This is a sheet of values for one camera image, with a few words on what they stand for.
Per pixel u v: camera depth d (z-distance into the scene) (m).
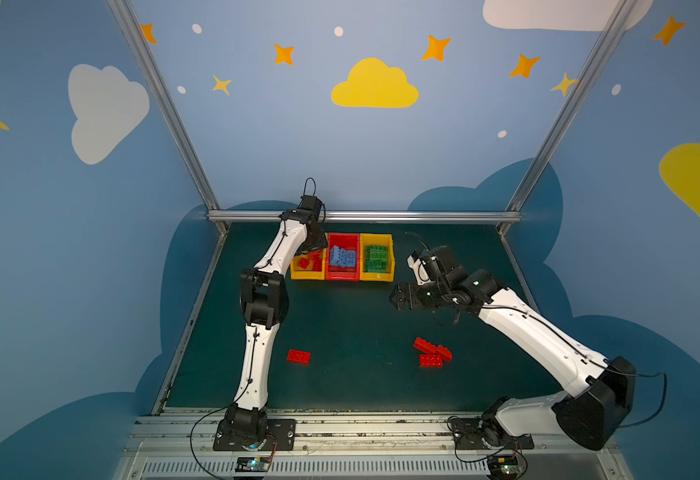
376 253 1.08
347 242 1.08
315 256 1.10
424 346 0.88
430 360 0.86
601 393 0.39
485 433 0.68
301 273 1.02
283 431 0.75
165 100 0.83
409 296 0.68
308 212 0.77
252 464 0.71
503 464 0.72
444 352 0.86
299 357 0.86
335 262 1.05
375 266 1.05
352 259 1.11
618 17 0.70
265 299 0.63
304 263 1.08
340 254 1.07
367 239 1.08
